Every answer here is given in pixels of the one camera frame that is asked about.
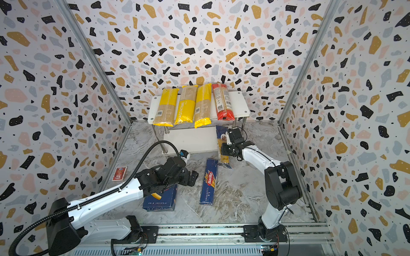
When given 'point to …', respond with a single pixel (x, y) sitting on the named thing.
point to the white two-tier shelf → (198, 140)
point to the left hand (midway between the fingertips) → (193, 172)
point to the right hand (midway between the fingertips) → (223, 148)
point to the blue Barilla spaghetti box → (208, 188)
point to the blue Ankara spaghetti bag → (221, 131)
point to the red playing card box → (119, 173)
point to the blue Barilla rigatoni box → (166, 203)
